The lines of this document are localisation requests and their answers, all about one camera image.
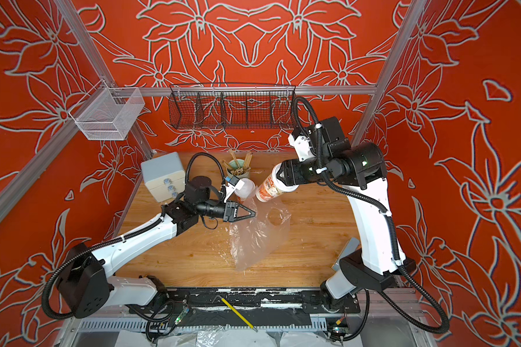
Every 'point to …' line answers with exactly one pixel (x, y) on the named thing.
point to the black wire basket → (221, 105)
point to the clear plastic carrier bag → (255, 238)
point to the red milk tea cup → (247, 190)
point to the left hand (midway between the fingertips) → (253, 214)
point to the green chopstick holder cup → (236, 169)
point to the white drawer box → (164, 177)
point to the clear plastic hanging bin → (108, 113)
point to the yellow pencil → (247, 322)
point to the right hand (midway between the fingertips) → (286, 170)
